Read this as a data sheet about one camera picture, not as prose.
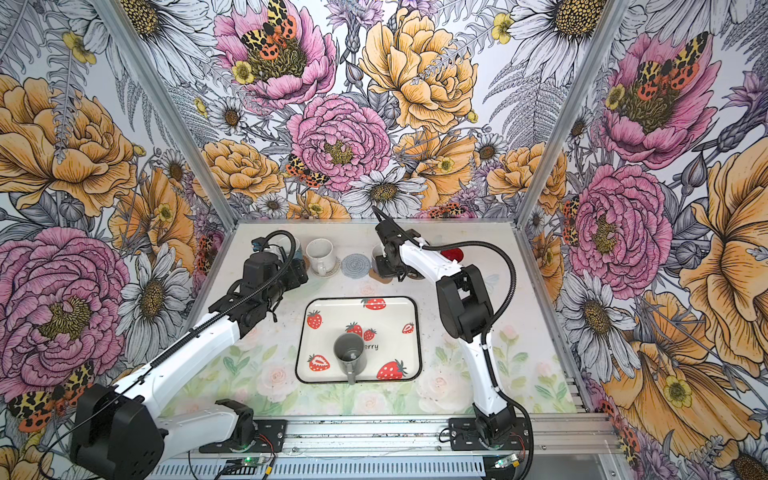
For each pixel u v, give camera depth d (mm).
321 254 997
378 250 1022
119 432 392
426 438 760
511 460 714
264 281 620
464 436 737
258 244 712
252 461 715
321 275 990
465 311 576
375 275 1052
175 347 479
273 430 751
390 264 870
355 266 1082
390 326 949
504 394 628
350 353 858
